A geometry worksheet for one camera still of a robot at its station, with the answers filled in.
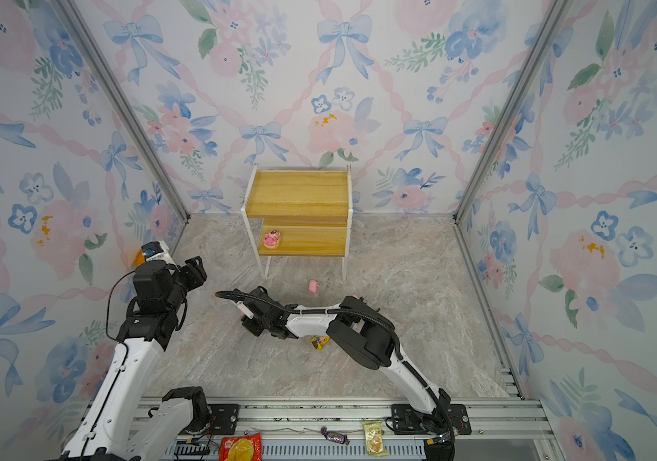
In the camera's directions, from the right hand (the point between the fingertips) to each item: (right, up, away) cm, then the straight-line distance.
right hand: (248, 311), depth 93 cm
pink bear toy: (+8, +23, -4) cm, 25 cm away
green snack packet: (+37, -26, -22) cm, 51 cm away
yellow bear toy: (+23, -7, -7) cm, 25 cm away
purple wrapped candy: (+28, -26, -21) cm, 44 cm away
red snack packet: (+5, -28, -24) cm, 37 cm away
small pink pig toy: (+21, +7, +5) cm, 22 cm away
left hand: (-11, +17, -15) cm, 25 cm away
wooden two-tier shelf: (+19, +30, -17) cm, 39 cm away
